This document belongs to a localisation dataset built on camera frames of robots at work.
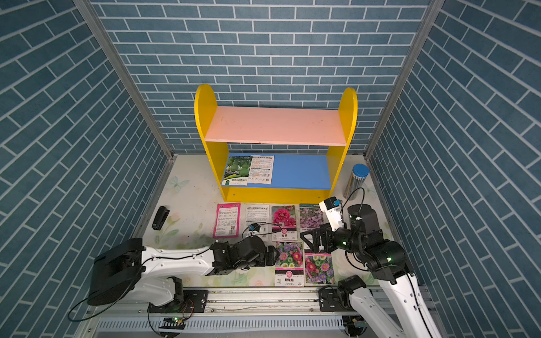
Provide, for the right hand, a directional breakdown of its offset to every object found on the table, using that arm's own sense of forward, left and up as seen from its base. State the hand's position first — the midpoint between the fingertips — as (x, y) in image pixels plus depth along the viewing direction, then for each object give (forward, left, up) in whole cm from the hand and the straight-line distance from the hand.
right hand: (314, 232), depth 66 cm
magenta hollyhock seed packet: (+15, +10, -23) cm, 30 cm away
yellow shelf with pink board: (+41, +17, -7) cm, 45 cm away
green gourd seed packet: (+31, +33, -9) cm, 46 cm away
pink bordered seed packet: (+13, +36, -23) cm, 45 cm away
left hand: (-3, +12, -19) cm, 23 cm away
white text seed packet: (+18, +22, -23) cm, 36 cm away
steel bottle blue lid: (+30, -20, -9) cm, 37 cm away
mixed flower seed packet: (-4, +7, -25) cm, 26 cm away
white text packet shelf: (+33, +22, -9) cm, 41 cm away
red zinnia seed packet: (-4, -4, -24) cm, 24 cm away
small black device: (+11, +65, -20) cm, 69 cm away
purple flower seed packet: (+18, -2, -23) cm, 29 cm away
